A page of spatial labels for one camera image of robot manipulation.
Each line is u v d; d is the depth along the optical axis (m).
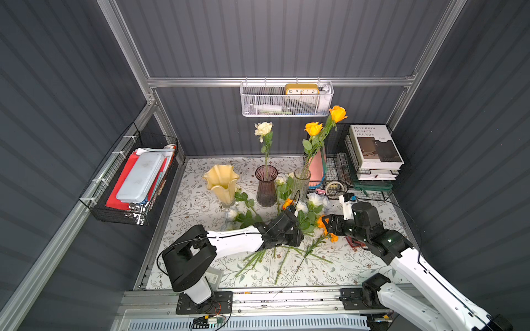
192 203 1.01
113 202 0.66
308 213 0.93
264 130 0.82
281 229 0.66
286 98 0.89
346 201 0.69
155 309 0.73
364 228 0.57
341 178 1.04
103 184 0.63
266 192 1.06
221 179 0.91
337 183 1.01
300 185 1.02
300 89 0.87
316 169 1.12
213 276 0.77
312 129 0.80
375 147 0.91
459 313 0.41
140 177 0.70
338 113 0.79
